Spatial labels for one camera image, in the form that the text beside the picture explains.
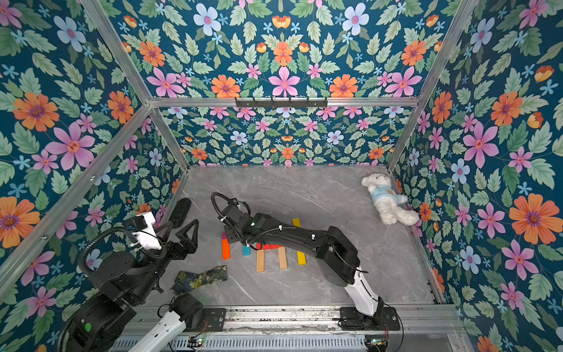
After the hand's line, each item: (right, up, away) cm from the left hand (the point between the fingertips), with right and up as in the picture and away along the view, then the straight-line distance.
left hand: (189, 223), depth 59 cm
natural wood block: (+15, -20, +27) cm, 37 cm away
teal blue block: (+8, -17, +31) cm, 36 cm away
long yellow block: (+31, -19, +28) cm, 46 cm away
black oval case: (-24, -2, +40) cm, 47 cm away
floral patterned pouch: (-12, -25, +21) cm, 35 cm away
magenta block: (-3, -11, +36) cm, 38 cm away
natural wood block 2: (+23, -19, +29) cm, 42 cm away
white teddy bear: (+69, +4, +37) cm, 79 cm away
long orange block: (-1, -16, +32) cm, 36 cm away
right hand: (+6, -4, +25) cm, 26 cm away
